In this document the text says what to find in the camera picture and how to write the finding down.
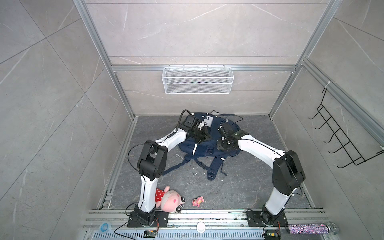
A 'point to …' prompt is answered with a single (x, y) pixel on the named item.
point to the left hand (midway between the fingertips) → (213, 134)
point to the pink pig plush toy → (169, 201)
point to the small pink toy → (197, 201)
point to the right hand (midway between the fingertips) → (220, 144)
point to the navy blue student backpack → (208, 150)
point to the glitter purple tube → (308, 228)
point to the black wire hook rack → (346, 144)
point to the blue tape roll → (104, 227)
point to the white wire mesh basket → (197, 80)
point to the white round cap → (201, 227)
